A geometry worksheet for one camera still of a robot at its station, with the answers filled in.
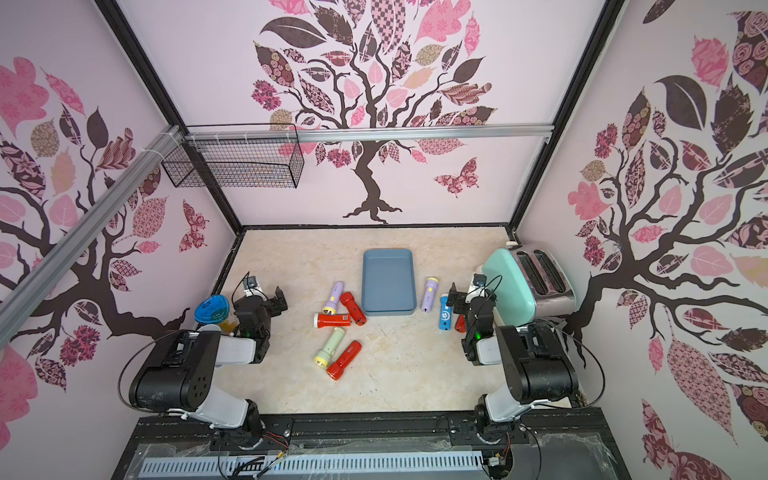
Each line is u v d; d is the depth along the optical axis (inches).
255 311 28.0
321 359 32.7
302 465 27.5
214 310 33.8
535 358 20.0
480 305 26.4
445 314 36.3
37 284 20.5
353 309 37.1
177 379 17.6
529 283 32.0
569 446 28.1
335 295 37.6
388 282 40.0
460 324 35.6
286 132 36.0
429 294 38.2
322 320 35.4
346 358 32.8
